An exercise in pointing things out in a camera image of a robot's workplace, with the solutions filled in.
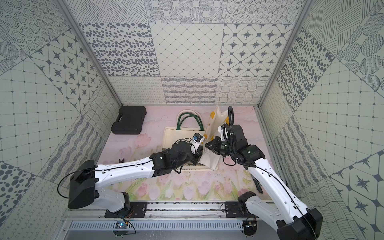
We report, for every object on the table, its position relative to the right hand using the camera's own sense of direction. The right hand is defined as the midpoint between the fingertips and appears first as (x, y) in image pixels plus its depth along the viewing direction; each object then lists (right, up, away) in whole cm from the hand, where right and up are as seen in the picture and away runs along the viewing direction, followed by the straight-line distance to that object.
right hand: (205, 147), depth 72 cm
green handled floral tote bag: (-11, +9, +35) cm, 38 cm away
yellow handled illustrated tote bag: (+9, +15, +16) cm, 24 cm away
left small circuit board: (-41, -38, -1) cm, 56 cm away
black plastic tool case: (-53, +13, +34) cm, 65 cm away
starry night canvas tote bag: (-9, +20, +42) cm, 48 cm away
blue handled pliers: (-52, -13, +18) cm, 56 cm away
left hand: (+1, -2, -2) cm, 2 cm away
